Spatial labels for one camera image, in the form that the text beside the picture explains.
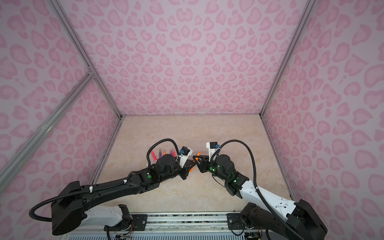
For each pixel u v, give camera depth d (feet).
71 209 1.31
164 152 1.93
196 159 2.45
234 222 2.40
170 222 2.46
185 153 2.11
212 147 2.23
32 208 1.25
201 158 2.28
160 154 3.26
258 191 1.67
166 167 1.87
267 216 1.90
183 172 2.18
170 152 3.22
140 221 2.41
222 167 1.90
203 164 2.18
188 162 2.21
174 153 3.22
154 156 3.21
